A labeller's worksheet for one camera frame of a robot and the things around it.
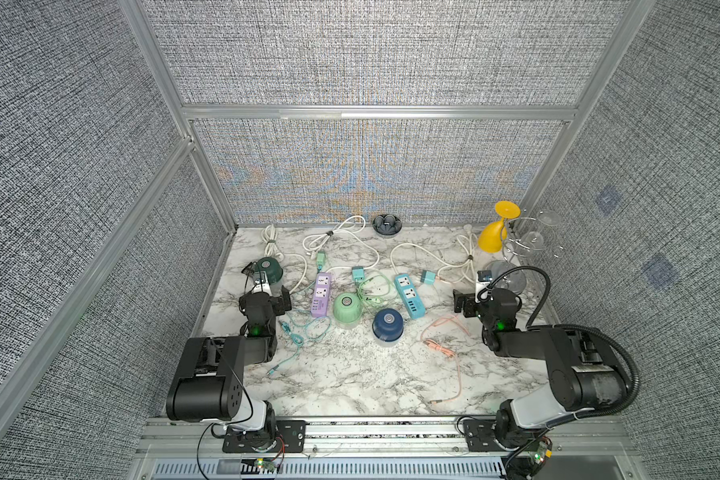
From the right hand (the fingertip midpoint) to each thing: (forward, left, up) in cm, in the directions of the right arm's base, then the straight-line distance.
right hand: (471, 281), depth 94 cm
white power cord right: (+24, -5, -8) cm, 25 cm away
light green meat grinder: (-11, +39, +2) cm, 40 cm away
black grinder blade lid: (+30, +24, -6) cm, 39 cm away
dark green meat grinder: (+4, +63, +2) cm, 63 cm away
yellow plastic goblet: (+12, -7, +7) cm, 15 cm away
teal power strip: (-2, +19, -6) cm, 20 cm away
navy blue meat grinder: (-16, +27, +2) cm, 32 cm away
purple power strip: (-2, +48, -6) cm, 48 cm away
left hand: (-2, +63, +1) cm, 63 cm away
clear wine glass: (+12, -21, +5) cm, 25 cm away
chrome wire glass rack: (+12, -21, +14) cm, 27 cm away
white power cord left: (+25, +69, -5) cm, 74 cm away
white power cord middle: (+28, +45, -7) cm, 54 cm away
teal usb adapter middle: (+7, +36, -6) cm, 37 cm away
